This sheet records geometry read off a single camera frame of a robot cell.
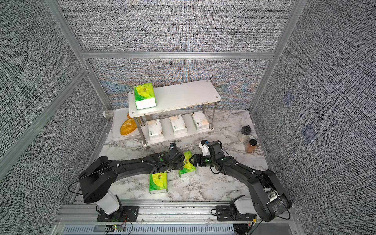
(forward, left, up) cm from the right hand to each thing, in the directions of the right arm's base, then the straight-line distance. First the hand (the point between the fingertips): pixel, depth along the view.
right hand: (194, 156), depth 87 cm
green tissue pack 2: (-7, +4, 0) cm, 8 cm away
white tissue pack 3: (+24, -5, +4) cm, 25 cm away
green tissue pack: (-14, +20, 0) cm, 24 cm away
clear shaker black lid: (+16, -34, -2) cm, 37 cm away
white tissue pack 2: (+22, +10, +3) cm, 24 cm away
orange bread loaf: (+25, +46, -3) cm, 53 cm away
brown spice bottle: (+6, -35, 0) cm, 36 cm away
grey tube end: (+39, +66, -5) cm, 77 cm away
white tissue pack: (+18, +25, +3) cm, 31 cm away
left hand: (-4, +7, -2) cm, 8 cm away
